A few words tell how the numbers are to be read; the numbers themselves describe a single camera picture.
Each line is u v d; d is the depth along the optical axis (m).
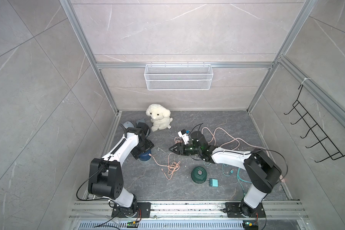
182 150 0.73
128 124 1.01
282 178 0.48
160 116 0.95
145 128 0.73
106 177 0.44
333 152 0.58
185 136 0.79
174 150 0.80
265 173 0.46
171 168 0.85
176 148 0.78
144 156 0.82
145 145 0.78
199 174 0.75
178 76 1.00
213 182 0.81
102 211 0.75
